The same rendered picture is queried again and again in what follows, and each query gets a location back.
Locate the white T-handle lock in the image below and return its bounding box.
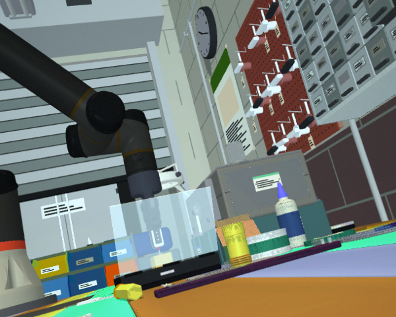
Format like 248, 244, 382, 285
265, 73, 293, 90
234, 61, 253, 75
286, 126, 312, 139
247, 35, 269, 50
255, 19, 278, 35

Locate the white and blue glue bottle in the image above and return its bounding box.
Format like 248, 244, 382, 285
274, 182, 308, 249

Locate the black flat box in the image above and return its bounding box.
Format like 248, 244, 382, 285
329, 221, 357, 232

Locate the green mat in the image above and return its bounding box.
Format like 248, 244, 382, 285
29, 227, 396, 317

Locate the grey mesh cylinder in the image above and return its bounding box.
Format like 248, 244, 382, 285
224, 141, 245, 164

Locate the orange mat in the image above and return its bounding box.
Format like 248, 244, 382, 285
127, 276, 396, 317

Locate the orange storage bin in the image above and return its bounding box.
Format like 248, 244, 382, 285
104, 264, 121, 289

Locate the blue storage bin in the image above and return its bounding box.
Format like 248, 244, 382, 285
100, 240, 135, 265
68, 267, 107, 297
40, 275, 71, 299
67, 245, 104, 274

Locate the yellow storage bin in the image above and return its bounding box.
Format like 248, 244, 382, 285
32, 252, 70, 282

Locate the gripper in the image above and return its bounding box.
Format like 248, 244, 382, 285
127, 170, 163, 199

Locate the black wall clock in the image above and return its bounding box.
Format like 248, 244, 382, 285
194, 6, 218, 60

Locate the green and white tin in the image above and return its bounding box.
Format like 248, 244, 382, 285
246, 229, 292, 262

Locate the black base tray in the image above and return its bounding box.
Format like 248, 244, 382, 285
114, 252, 222, 291

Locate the grey overhead box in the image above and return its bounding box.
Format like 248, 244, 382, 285
0, 0, 166, 61

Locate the red pegboard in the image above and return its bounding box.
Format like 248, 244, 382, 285
234, 0, 345, 157

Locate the teal box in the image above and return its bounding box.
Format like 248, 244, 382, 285
250, 199, 331, 239

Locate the orange box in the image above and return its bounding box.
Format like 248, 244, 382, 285
214, 214, 260, 247

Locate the blue lock body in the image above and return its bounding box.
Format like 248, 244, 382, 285
133, 227, 173, 259

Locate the grey metal box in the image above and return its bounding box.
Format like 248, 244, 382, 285
205, 150, 318, 221

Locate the grey cupboard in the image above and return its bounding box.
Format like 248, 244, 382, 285
18, 184, 128, 256

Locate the yellow hexagonal tool handle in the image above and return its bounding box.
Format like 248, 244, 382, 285
114, 283, 144, 301

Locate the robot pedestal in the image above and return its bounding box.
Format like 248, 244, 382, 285
0, 240, 59, 316

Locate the green flat plate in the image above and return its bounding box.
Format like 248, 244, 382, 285
303, 234, 335, 248

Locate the grey roller shutter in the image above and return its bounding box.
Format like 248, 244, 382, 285
0, 53, 173, 196

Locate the yellow ribbed bottle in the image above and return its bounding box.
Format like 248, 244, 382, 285
221, 221, 252, 268

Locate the lavender mat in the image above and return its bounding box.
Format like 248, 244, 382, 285
236, 242, 396, 280

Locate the white T-handle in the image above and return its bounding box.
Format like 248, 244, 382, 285
150, 229, 164, 249

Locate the grey drawer cabinet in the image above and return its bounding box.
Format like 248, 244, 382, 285
278, 0, 396, 126

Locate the green and beige poster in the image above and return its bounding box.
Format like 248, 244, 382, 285
209, 49, 253, 155

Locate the white desk lamp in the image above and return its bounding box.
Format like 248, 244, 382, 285
157, 162, 186, 193

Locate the grey wall pipe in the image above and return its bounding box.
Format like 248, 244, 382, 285
179, 0, 229, 163

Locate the purple bar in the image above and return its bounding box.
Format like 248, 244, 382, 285
154, 240, 343, 299

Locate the clear plastic shield panel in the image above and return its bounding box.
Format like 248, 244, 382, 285
109, 186, 220, 275

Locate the beige block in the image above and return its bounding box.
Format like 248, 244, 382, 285
150, 253, 173, 269

